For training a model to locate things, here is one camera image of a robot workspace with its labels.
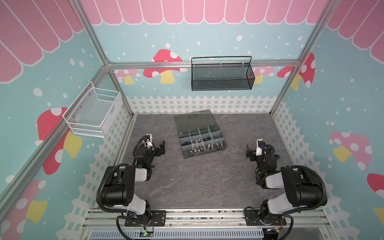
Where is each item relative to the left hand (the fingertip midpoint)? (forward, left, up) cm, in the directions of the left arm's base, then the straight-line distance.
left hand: (157, 143), depth 93 cm
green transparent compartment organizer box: (+11, -26, -4) cm, 29 cm away
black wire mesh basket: (+34, -39, +25) cm, 58 cm away
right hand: (-1, -60, +2) cm, 60 cm away
